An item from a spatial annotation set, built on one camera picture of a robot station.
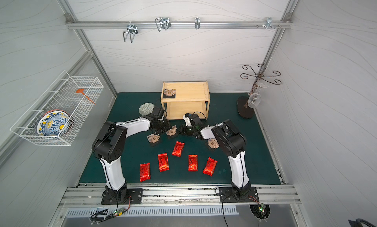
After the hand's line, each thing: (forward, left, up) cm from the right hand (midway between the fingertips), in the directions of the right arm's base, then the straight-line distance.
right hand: (177, 129), depth 98 cm
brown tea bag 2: (-1, +3, -1) cm, 4 cm away
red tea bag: (-14, -2, 0) cm, 14 cm away
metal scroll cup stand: (+24, -49, -1) cm, 54 cm away
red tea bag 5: (-24, -22, +2) cm, 32 cm away
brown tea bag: (-7, +16, -1) cm, 17 cm away
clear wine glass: (+11, -48, +20) cm, 53 cm away
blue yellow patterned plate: (-19, +48, +34) cm, 61 cm away
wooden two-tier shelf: (+14, -9, +18) cm, 24 cm away
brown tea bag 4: (-8, -24, -2) cm, 25 cm away
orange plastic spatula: (+4, +50, +32) cm, 59 cm away
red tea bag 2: (-28, +15, +1) cm, 32 cm away
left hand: (0, +4, +1) cm, 4 cm away
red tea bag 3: (-24, +5, -1) cm, 24 cm away
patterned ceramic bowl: (+16, +25, +2) cm, 30 cm away
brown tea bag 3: (+16, +5, +20) cm, 26 cm away
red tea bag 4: (-22, -12, 0) cm, 25 cm away
